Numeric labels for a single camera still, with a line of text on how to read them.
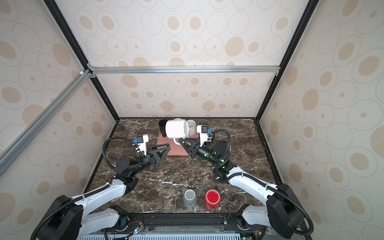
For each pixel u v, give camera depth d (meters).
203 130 0.61
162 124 1.03
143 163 0.63
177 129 0.63
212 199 0.74
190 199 0.73
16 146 0.53
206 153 0.62
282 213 0.41
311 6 0.68
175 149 0.65
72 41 0.78
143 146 0.63
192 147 0.63
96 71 0.92
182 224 0.74
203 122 1.04
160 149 0.65
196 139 0.66
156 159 0.63
